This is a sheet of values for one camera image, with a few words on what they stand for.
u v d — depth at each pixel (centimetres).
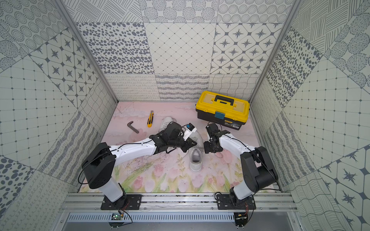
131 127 104
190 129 73
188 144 72
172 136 66
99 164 46
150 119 107
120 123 108
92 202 76
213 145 76
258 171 44
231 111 93
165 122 101
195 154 84
